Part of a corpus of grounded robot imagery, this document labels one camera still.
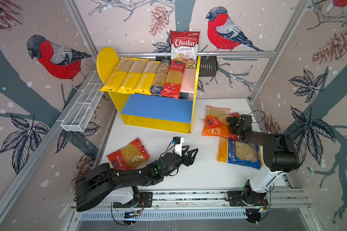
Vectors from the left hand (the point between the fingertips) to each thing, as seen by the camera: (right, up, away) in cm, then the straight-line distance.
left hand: (194, 150), depth 73 cm
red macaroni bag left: (-38, -8, +13) cm, 41 cm away
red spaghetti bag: (+21, +13, +27) cm, 37 cm away
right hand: (+25, +13, +26) cm, 39 cm away
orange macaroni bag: (+21, +6, +25) cm, 33 cm away
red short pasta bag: (+28, +3, +23) cm, 36 cm away
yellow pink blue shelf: (-13, +19, +23) cm, 32 cm away
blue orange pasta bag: (+30, -5, +14) cm, 34 cm away
